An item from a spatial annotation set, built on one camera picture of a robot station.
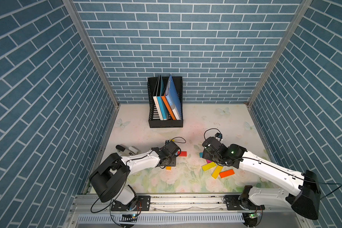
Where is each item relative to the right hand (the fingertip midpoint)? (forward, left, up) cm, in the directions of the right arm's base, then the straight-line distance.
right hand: (206, 154), depth 79 cm
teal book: (+25, +28, +7) cm, 38 cm away
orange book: (+27, +24, +8) cm, 37 cm away
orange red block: (-5, -14, -13) cm, 20 cm away
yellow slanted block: (-5, -8, -12) cm, 16 cm away
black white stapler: (+3, +46, -9) cm, 47 cm away
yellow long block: (+1, +19, +11) cm, 22 cm away
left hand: (-2, +17, -11) cm, 21 cm away
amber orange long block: (-5, +21, -12) cm, 25 cm away
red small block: (+6, +13, -13) cm, 20 cm away
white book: (+25, +32, +19) cm, 45 cm away
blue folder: (+44, +23, +1) cm, 50 cm away
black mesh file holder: (+32, +38, -12) cm, 51 cm away
